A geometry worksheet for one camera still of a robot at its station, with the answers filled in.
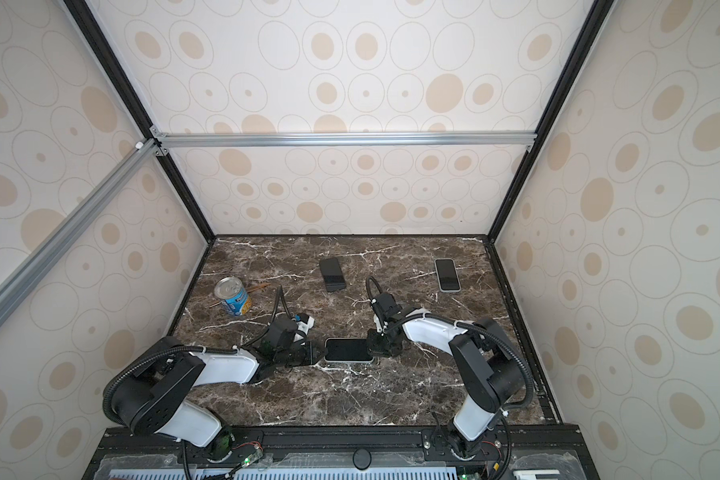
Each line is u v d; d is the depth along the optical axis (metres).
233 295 0.90
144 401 0.43
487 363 0.46
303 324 0.83
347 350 0.87
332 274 1.09
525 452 0.73
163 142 0.91
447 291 1.03
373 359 0.87
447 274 1.10
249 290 1.02
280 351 0.72
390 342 0.76
